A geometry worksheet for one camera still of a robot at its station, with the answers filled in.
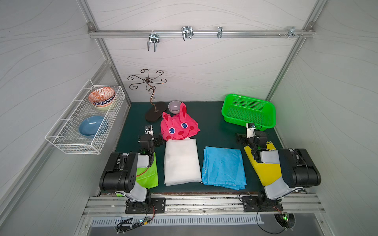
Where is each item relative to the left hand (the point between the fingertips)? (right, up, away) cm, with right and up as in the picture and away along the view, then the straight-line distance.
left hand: (153, 134), depth 94 cm
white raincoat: (+19, -16, -9) cm, 26 cm away
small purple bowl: (+11, +19, +20) cm, 29 cm away
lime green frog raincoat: (0, -22, -13) cm, 26 cm away
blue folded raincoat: (+44, -19, -10) cm, 49 cm away
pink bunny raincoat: (+15, +4, +11) cm, 19 cm away
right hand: (+60, +2, +1) cm, 60 cm away
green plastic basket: (+65, +16, +21) cm, 70 cm away
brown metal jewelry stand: (-4, +14, +17) cm, 22 cm away
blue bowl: (-21, +7, -28) cm, 36 cm away
